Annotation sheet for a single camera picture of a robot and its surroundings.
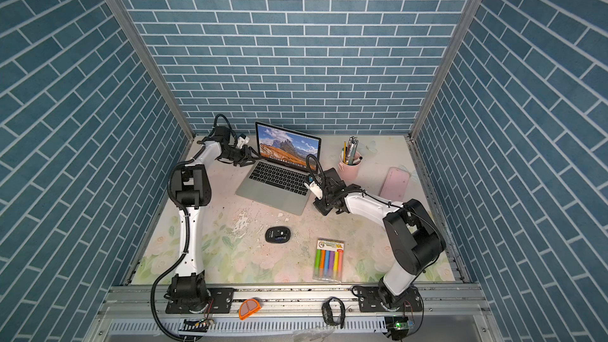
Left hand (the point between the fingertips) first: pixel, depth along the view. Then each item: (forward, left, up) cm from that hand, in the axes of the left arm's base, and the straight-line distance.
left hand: (262, 158), depth 108 cm
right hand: (-23, -27, +2) cm, 35 cm away
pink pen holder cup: (-11, -39, +5) cm, 40 cm away
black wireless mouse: (-36, -11, 0) cm, 38 cm away
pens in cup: (-5, -39, +12) cm, 41 cm away
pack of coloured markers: (-44, -29, -2) cm, 53 cm away
